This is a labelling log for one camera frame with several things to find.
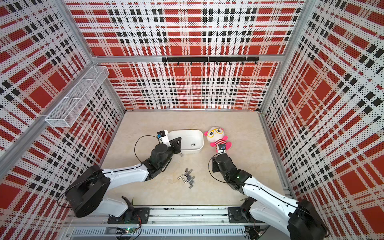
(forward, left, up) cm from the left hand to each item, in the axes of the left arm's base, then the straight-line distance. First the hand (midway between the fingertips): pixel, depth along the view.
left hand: (182, 137), depth 85 cm
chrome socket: (-4, +2, -14) cm, 14 cm away
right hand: (-10, -20, -6) cm, 23 cm away
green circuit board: (-43, +24, -14) cm, 51 cm away
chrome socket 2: (+4, -5, -14) cm, 16 cm away
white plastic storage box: (+4, -5, -10) cm, 12 cm away
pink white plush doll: (+9, -20, -10) cm, 24 cm away
